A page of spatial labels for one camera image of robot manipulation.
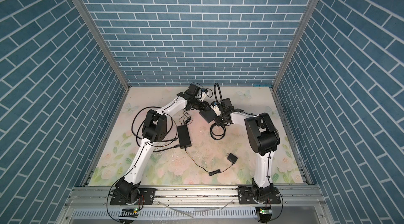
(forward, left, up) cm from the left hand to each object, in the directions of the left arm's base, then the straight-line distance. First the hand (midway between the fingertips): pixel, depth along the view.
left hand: (209, 108), depth 105 cm
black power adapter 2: (-34, -11, -1) cm, 36 cm away
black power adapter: (-8, +15, -1) cm, 17 cm away
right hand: (-6, -4, -1) cm, 7 cm away
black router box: (-6, +1, +1) cm, 6 cm away
